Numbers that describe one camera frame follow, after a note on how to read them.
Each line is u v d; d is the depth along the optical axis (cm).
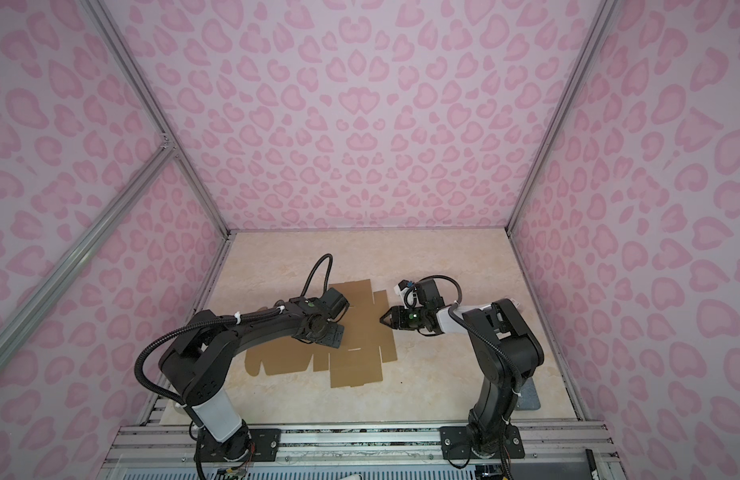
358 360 88
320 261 76
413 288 87
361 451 72
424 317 76
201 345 53
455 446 73
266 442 74
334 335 84
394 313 86
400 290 90
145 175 82
